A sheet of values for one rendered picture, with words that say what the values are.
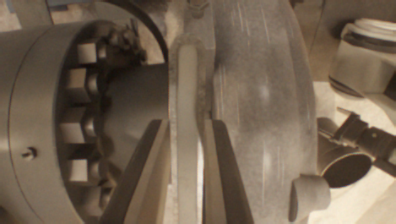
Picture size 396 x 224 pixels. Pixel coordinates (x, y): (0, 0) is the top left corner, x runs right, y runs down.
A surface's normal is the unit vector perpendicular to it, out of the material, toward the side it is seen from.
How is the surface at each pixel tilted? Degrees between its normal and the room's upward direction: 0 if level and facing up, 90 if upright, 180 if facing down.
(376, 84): 2
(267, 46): 46
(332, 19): 0
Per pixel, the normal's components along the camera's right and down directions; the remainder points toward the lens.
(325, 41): 0.00, 0.55
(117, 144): -0.08, 0.20
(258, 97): -0.01, -0.11
